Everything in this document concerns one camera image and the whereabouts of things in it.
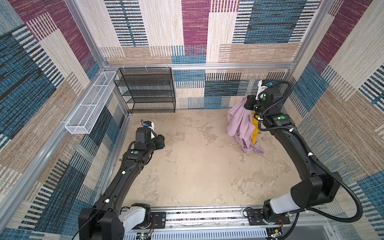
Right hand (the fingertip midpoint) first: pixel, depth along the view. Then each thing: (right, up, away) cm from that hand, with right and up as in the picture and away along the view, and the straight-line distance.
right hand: (248, 97), depth 77 cm
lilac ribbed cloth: (-2, -14, +6) cm, 16 cm away
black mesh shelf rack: (-61, +11, +32) cm, 70 cm away
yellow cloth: (+10, -19, +15) cm, 26 cm away
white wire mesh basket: (-80, -12, -6) cm, 81 cm away
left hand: (-45, -20, +5) cm, 50 cm away
